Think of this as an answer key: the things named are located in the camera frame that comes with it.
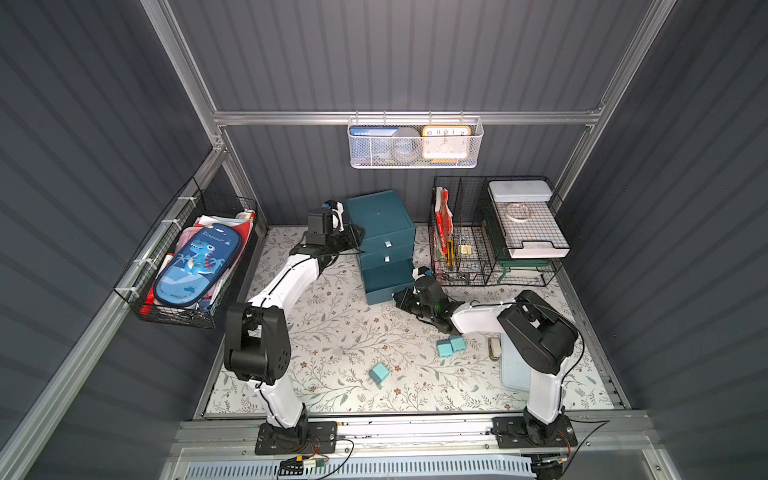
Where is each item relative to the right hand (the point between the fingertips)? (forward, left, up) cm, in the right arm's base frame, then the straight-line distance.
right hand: (397, 292), depth 94 cm
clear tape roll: (+22, -40, +14) cm, 48 cm away
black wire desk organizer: (+37, -25, +2) cm, 45 cm away
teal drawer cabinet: (+11, +3, +6) cm, 13 cm away
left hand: (+11, +10, +15) cm, 21 cm away
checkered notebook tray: (+14, -41, +14) cm, 46 cm away
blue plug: (-23, +5, -5) cm, 24 cm away
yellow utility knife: (+19, -20, -5) cm, 28 cm away
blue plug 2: (-16, -14, -5) cm, 22 cm away
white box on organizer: (+32, -42, +15) cm, 55 cm away
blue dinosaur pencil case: (-12, +44, +29) cm, 54 cm away
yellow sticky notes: (+23, -26, -5) cm, 35 cm away
